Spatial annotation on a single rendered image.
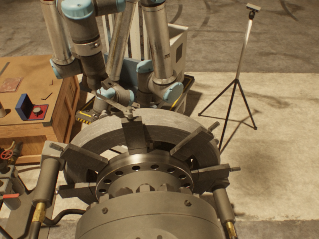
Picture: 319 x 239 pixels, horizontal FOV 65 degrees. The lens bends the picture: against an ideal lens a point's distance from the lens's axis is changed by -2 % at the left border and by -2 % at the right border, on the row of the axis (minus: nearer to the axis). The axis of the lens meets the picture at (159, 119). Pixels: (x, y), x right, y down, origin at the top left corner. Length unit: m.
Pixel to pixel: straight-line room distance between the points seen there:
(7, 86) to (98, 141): 1.44
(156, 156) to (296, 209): 1.29
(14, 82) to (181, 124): 1.67
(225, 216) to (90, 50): 0.98
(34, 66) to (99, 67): 1.71
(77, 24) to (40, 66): 1.75
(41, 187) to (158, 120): 0.52
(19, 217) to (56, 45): 1.19
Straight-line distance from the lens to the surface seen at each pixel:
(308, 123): 2.79
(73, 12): 0.82
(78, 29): 0.83
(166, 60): 1.39
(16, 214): 2.08
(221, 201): 1.39
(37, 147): 2.14
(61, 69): 1.83
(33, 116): 1.97
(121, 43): 1.37
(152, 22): 1.27
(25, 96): 1.98
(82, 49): 0.86
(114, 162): 1.10
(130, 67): 1.85
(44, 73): 2.43
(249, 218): 1.93
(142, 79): 1.62
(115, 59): 1.39
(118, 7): 0.98
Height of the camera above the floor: 1.65
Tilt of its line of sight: 43 degrees down
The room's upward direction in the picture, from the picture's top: straight up
